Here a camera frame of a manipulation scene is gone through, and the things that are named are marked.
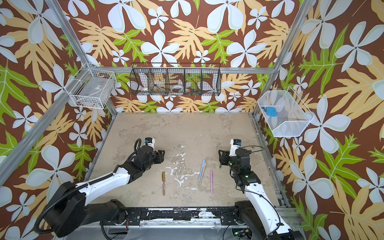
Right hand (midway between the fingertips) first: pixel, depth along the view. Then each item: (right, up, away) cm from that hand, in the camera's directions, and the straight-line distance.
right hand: (220, 150), depth 82 cm
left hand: (-34, 0, +5) cm, 35 cm away
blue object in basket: (+30, +23, +4) cm, 38 cm away
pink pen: (-4, -18, +4) cm, 19 cm away
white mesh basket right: (+37, +21, +2) cm, 42 cm away
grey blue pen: (-10, -14, +7) cm, 18 cm away
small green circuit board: (+9, -40, -8) cm, 42 cm away
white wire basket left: (-74, +37, +4) cm, 83 cm away
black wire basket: (-27, +45, +16) cm, 55 cm away
